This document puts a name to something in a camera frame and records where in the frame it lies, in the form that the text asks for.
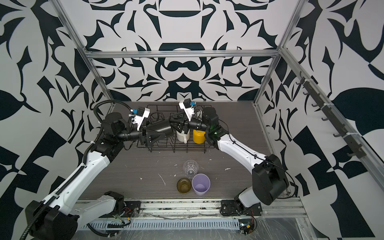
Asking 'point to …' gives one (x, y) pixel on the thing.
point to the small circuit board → (246, 225)
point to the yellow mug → (199, 136)
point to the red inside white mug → (183, 137)
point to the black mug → (158, 124)
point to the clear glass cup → (190, 168)
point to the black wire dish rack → (191, 140)
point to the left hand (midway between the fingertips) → (164, 127)
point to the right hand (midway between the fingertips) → (171, 119)
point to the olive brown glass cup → (184, 185)
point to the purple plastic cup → (200, 183)
